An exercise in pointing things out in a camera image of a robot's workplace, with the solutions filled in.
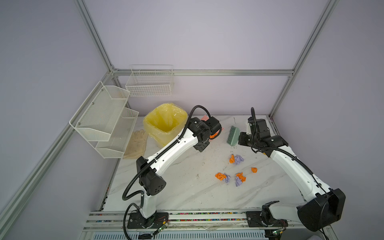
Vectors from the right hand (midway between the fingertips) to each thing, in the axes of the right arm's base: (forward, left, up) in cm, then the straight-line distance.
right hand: (238, 136), depth 80 cm
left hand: (-6, +25, +2) cm, 25 cm away
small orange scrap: (-10, -12, -21) cm, 26 cm away
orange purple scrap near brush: (-4, -2, -20) cm, 20 cm away
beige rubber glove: (+7, +65, -20) cm, 69 cm away
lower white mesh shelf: (-2, +72, -9) cm, 73 cm away
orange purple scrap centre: (-15, +8, -20) cm, 26 cm away
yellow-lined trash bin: (+19, +46, -9) cm, 50 cm away
